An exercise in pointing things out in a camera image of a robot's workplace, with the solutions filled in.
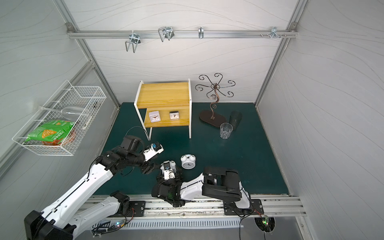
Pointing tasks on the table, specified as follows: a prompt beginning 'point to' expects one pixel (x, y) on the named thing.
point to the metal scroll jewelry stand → (207, 116)
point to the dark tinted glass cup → (235, 118)
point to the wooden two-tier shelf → (163, 104)
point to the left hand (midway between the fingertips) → (157, 160)
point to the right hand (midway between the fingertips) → (167, 169)
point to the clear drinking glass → (225, 129)
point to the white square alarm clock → (154, 116)
